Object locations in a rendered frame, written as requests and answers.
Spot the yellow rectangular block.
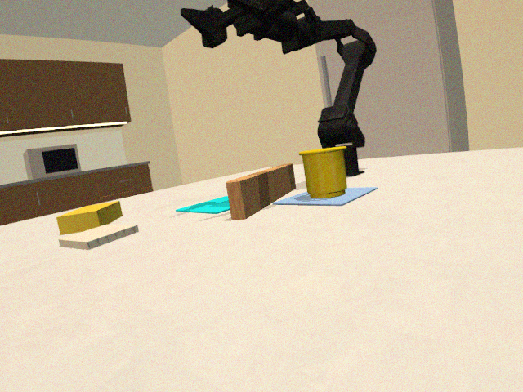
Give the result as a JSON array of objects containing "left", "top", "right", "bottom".
[{"left": 56, "top": 201, "right": 123, "bottom": 235}]

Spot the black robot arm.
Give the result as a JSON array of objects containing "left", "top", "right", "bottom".
[{"left": 269, "top": 0, "right": 377, "bottom": 176}]

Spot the brown rectangular wooden block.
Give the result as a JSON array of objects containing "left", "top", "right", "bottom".
[{"left": 226, "top": 163, "right": 296, "bottom": 220}]

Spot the yellow cup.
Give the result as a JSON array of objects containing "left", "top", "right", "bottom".
[{"left": 299, "top": 146, "right": 347, "bottom": 198}]

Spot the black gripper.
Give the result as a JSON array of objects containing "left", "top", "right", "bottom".
[{"left": 181, "top": 0, "right": 290, "bottom": 48}]

